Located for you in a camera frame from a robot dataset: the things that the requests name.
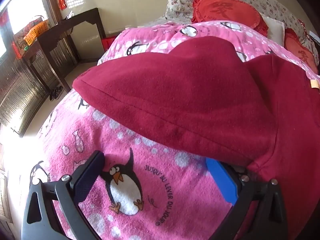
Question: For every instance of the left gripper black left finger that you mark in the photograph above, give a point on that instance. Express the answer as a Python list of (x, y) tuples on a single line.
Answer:
[(40, 219)]

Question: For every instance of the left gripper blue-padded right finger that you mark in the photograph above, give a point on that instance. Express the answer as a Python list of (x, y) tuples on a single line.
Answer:
[(258, 210)]

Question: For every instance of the dark red fleece garment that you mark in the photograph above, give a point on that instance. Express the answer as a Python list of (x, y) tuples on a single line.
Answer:
[(201, 98)]

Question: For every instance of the pink penguin blanket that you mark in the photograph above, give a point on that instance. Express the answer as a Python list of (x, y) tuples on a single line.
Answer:
[(146, 190)]

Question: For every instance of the black shoes on floor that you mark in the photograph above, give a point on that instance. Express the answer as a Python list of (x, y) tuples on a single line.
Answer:
[(55, 93)]

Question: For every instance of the orange plastic basket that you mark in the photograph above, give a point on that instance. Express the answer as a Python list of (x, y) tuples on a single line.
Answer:
[(36, 31)]

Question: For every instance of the red box under desk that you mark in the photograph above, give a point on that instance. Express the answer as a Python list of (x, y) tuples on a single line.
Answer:
[(106, 42)]

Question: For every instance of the small red heart cushion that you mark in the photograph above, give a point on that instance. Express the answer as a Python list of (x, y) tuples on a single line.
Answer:
[(292, 44)]

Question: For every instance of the dark wooden desk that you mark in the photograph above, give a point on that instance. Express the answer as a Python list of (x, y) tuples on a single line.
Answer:
[(49, 40)]

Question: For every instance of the white square pillow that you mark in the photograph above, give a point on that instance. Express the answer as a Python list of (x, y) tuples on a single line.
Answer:
[(276, 30)]

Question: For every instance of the large red heart cushion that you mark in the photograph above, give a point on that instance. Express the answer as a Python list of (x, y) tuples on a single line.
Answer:
[(229, 10)]

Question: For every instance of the floral bedding pillow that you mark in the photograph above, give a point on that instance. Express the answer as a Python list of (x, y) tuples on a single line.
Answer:
[(183, 9)]

